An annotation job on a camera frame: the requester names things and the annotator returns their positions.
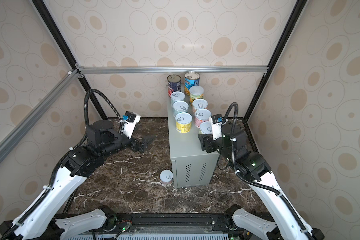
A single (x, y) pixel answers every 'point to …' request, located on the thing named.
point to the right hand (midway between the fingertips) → (207, 133)
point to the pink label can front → (166, 176)
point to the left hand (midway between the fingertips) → (149, 131)
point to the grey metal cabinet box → (192, 164)
